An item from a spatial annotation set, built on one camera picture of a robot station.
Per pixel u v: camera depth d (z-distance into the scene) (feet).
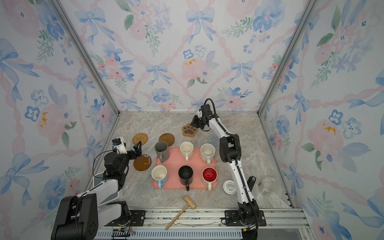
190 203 2.54
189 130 3.60
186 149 3.07
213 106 2.87
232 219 2.40
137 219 2.41
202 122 3.13
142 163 3.02
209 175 2.83
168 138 3.42
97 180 2.64
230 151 2.31
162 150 2.84
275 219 2.46
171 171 2.68
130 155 2.52
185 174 2.81
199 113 3.42
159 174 2.84
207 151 3.08
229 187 2.56
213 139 3.40
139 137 3.49
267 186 2.73
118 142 2.36
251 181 2.69
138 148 2.58
